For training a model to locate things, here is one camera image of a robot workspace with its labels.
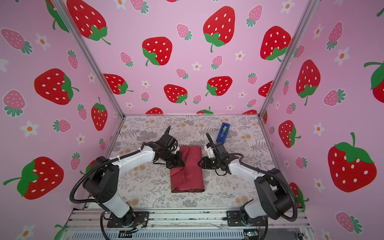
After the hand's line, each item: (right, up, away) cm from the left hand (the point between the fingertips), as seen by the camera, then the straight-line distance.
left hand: (186, 164), depth 84 cm
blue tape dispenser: (+24, +18, +20) cm, 36 cm away
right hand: (+7, 0, +2) cm, 7 cm away
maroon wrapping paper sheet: (+1, -7, -3) cm, 8 cm away
